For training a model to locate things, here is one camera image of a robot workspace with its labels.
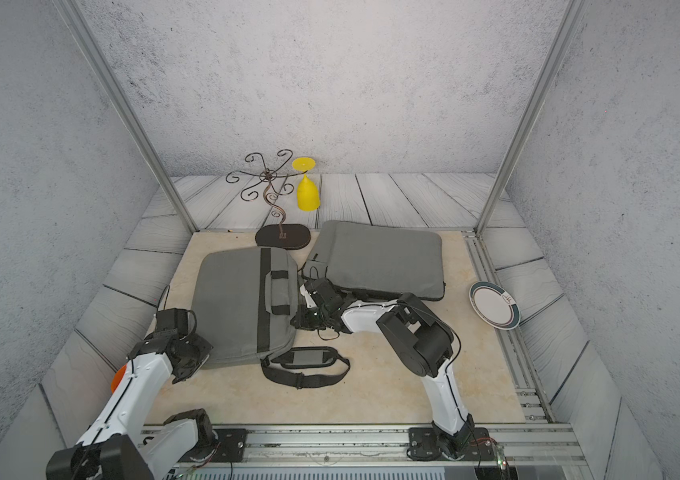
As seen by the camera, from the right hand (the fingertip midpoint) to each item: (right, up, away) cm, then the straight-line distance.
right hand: (289, 324), depth 90 cm
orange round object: (-44, -12, -9) cm, 46 cm away
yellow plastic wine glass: (+4, +40, +12) cm, 42 cm away
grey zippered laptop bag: (-15, +6, +4) cm, 16 cm away
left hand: (-21, -6, -5) cm, 22 cm away
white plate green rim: (+67, +4, +11) cm, 67 cm away
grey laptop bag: (+28, +19, +14) cm, 36 cm away
